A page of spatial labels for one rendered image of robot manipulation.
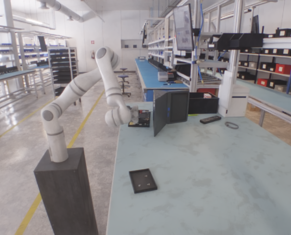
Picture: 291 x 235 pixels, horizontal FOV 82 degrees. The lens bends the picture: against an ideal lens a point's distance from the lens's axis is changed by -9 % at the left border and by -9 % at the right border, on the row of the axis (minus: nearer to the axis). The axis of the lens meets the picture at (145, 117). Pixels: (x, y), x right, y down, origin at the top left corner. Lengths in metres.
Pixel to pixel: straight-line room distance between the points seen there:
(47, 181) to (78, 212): 0.28
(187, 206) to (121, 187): 0.23
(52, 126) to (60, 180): 0.31
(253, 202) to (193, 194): 0.19
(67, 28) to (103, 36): 2.29
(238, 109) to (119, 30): 11.28
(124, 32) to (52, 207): 11.56
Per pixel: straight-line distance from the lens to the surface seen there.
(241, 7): 1.60
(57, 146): 1.11
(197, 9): 2.69
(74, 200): 1.22
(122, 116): 0.73
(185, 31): 2.31
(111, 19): 12.41
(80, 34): 12.64
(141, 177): 0.71
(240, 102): 1.41
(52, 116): 1.03
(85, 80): 0.95
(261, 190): 0.76
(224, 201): 0.67
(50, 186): 1.18
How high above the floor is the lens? 1.45
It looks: 20 degrees down
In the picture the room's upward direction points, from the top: straight up
